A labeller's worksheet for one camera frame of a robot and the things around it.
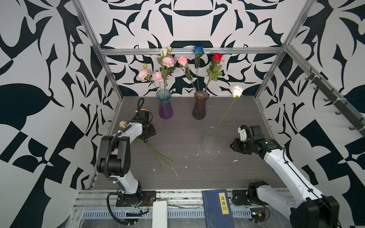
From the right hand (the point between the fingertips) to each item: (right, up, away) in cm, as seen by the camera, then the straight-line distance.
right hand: (231, 143), depth 82 cm
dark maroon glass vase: (-16, +18, +20) cm, 31 cm away
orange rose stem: (-56, +20, +24) cm, 64 cm away
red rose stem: (-9, +42, +6) cm, 43 cm away
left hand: (-50, +5, +14) cm, 52 cm away
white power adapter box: (-38, -29, -16) cm, 50 cm away
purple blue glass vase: (-40, +20, +17) cm, 47 cm away
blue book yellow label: (-11, -30, -11) cm, 34 cm away
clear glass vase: (-12, 0, +4) cm, 13 cm away
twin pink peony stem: (-50, +39, +3) cm, 64 cm away
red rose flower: (-43, -8, +7) cm, 44 cm away
